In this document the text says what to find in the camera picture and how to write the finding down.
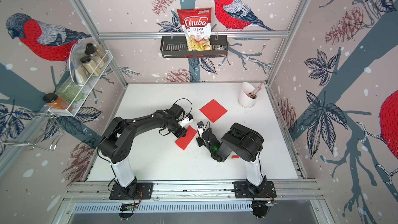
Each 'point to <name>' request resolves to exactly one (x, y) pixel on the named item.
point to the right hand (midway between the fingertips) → (198, 130)
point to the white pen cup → (244, 101)
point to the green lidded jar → (69, 89)
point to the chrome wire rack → (35, 130)
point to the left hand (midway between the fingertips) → (187, 131)
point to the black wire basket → (176, 46)
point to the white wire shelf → (84, 80)
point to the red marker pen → (235, 156)
